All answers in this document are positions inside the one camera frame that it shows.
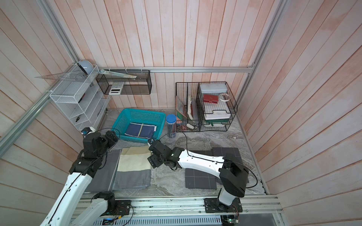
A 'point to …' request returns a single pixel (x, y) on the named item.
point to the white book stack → (218, 115)
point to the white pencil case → (213, 88)
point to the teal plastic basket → (141, 117)
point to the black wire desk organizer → (203, 105)
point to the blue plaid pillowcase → (141, 130)
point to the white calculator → (116, 88)
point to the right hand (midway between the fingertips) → (155, 155)
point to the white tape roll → (224, 97)
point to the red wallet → (210, 98)
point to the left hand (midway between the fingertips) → (111, 137)
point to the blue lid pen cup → (171, 119)
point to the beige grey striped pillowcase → (134, 171)
